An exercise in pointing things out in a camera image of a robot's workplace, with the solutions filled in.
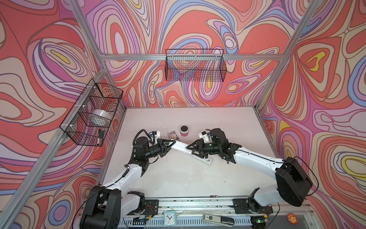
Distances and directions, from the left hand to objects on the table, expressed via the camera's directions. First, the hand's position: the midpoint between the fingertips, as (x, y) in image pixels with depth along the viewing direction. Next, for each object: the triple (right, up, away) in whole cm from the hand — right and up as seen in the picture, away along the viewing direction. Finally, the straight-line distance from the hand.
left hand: (176, 143), depth 77 cm
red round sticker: (+59, -37, -6) cm, 69 cm away
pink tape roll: (+4, +5, +22) cm, 23 cm away
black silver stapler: (+23, -35, -12) cm, 43 cm away
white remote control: (+3, -2, 0) cm, 4 cm away
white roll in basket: (-38, +16, -3) cm, 41 cm away
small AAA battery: (+20, -29, 0) cm, 35 cm away
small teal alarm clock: (-3, -36, -8) cm, 37 cm away
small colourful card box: (-3, +2, +24) cm, 25 cm away
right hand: (+7, -5, 0) cm, 9 cm away
